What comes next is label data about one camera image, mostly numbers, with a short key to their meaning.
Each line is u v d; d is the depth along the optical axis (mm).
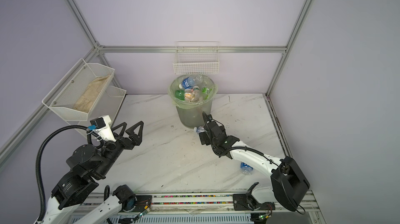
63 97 688
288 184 414
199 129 983
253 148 511
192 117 905
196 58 952
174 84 891
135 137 511
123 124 609
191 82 920
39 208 395
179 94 901
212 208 731
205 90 882
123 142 500
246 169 800
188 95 885
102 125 482
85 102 759
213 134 625
